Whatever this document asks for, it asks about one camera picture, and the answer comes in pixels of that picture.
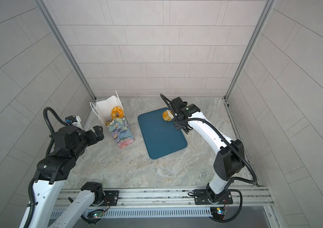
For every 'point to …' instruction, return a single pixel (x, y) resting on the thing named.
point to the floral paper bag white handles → (119, 128)
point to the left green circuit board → (98, 214)
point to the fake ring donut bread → (118, 109)
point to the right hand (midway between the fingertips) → (179, 124)
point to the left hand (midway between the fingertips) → (98, 128)
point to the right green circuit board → (218, 213)
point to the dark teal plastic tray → (161, 137)
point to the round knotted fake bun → (166, 116)
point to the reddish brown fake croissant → (107, 123)
